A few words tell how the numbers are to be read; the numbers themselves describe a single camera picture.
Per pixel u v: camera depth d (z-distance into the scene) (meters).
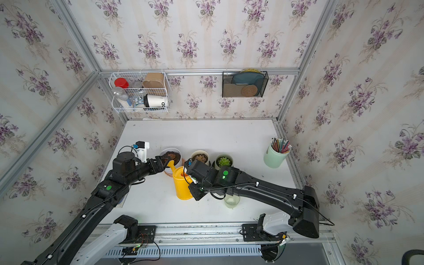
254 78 0.91
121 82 0.92
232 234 0.75
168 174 0.91
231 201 0.82
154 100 0.94
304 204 0.40
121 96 0.86
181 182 0.67
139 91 0.93
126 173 0.54
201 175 0.50
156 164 0.65
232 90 0.96
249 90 0.97
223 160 0.88
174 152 0.92
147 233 0.73
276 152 0.86
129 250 0.71
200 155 0.91
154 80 0.88
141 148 0.65
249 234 0.73
